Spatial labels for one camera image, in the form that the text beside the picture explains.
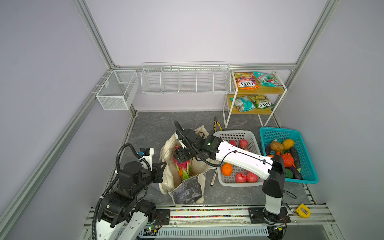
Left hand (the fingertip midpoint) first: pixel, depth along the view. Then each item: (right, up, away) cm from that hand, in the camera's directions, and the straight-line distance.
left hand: (165, 166), depth 66 cm
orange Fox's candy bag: (+42, +44, +21) cm, 65 cm away
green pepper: (+65, -9, +16) cm, 68 cm away
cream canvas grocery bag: (+7, -12, 0) cm, 14 cm away
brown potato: (+63, +5, +25) cm, 68 cm away
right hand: (+5, +4, +8) cm, 10 cm away
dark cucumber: (+73, 0, +23) cm, 77 cm away
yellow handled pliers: (+28, +21, +46) cm, 58 cm away
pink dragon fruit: (+8, -2, +6) cm, 11 cm away
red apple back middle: (+37, +7, +32) cm, 49 cm away
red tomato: (+65, -1, +16) cm, 67 cm away
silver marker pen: (+24, -12, +20) cm, 34 cm away
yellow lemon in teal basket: (+72, +6, +28) cm, 78 cm away
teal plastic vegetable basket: (+76, -7, +16) cm, 78 cm away
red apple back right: (+44, +6, +30) cm, 54 cm away
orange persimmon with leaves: (+6, -5, +6) cm, 10 cm away
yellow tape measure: (+67, -25, +8) cm, 72 cm away
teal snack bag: (+45, +32, +33) cm, 65 cm away
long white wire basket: (+8, +50, +32) cm, 60 cm away
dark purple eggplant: (+70, -9, +17) cm, 73 cm away
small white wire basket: (-40, +42, +36) cm, 68 cm away
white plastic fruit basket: (+39, +11, +30) cm, 51 cm away
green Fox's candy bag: (+58, +34, +35) cm, 75 cm away
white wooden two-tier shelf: (+73, +41, +45) cm, 95 cm away
